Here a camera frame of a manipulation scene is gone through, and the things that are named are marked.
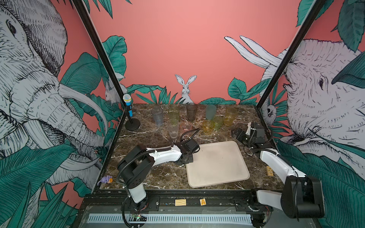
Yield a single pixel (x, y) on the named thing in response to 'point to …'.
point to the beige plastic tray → (216, 163)
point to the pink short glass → (184, 127)
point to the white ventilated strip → (169, 218)
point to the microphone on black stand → (133, 124)
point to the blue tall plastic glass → (157, 112)
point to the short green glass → (218, 121)
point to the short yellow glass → (207, 126)
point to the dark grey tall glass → (191, 108)
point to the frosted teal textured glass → (210, 110)
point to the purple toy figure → (107, 179)
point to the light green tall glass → (173, 112)
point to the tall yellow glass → (231, 113)
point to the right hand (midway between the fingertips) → (235, 131)
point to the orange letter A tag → (203, 202)
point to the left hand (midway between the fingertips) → (188, 158)
